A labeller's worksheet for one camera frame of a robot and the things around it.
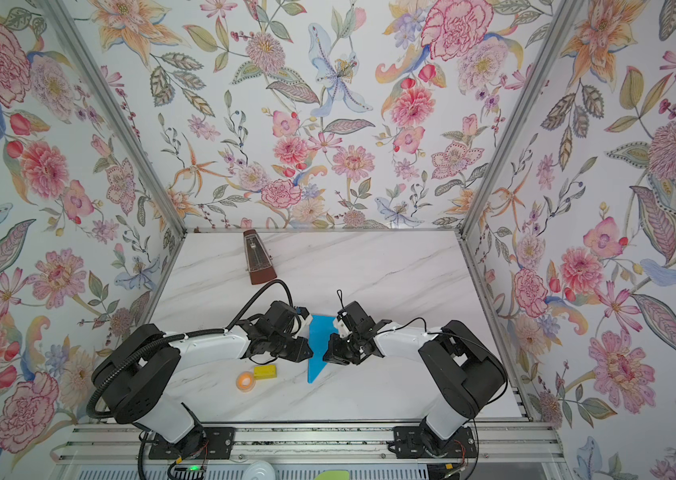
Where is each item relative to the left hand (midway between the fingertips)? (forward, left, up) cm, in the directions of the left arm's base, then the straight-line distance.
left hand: (315, 357), depth 86 cm
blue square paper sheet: (+8, -1, +1) cm, 8 cm away
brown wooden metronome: (+31, +19, +6) cm, 37 cm away
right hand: (+1, -2, -1) cm, 2 cm away
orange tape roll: (-5, +20, -3) cm, 21 cm away
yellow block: (-4, +14, 0) cm, 14 cm away
